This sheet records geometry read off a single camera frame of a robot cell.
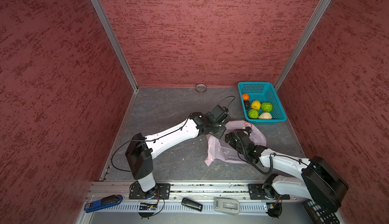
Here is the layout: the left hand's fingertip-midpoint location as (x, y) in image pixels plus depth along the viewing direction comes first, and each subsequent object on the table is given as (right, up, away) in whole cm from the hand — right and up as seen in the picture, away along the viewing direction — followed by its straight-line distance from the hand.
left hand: (218, 132), depth 78 cm
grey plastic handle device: (+4, -32, -10) cm, 34 cm away
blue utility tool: (-53, -29, -11) cm, 61 cm away
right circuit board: (+25, -35, -8) cm, 44 cm away
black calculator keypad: (+45, -36, -11) cm, 58 cm away
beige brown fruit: (+34, +7, +19) cm, 40 cm away
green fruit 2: (+26, +8, +21) cm, 34 cm away
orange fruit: (+25, +20, +32) cm, 45 cm away
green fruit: (+37, +12, +24) cm, 46 cm away
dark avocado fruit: (+24, +14, +25) cm, 37 cm away
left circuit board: (-37, -36, -5) cm, 51 cm away
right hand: (+8, -8, +11) cm, 16 cm away
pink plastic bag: (+1, -10, -1) cm, 10 cm away
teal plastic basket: (+34, +15, +26) cm, 45 cm away
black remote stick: (-13, -32, -9) cm, 36 cm away
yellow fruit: (+30, +14, +25) cm, 42 cm away
